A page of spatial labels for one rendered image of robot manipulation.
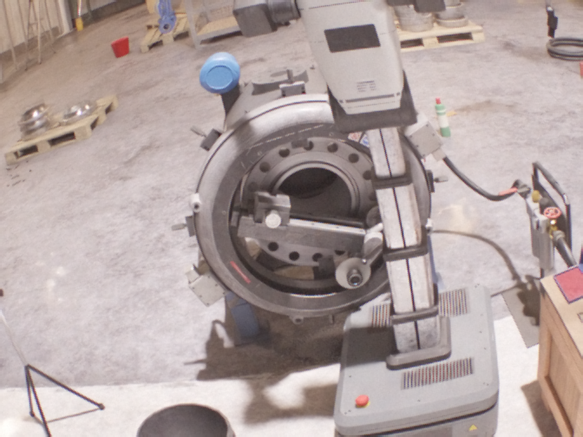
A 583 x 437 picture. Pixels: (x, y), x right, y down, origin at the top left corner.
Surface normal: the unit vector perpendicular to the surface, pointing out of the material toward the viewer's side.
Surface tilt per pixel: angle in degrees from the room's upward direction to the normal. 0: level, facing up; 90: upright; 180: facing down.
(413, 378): 0
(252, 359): 0
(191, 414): 87
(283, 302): 90
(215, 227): 90
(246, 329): 90
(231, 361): 0
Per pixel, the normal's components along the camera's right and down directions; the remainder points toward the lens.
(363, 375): -0.23, -0.86
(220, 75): 0.08, 0.44
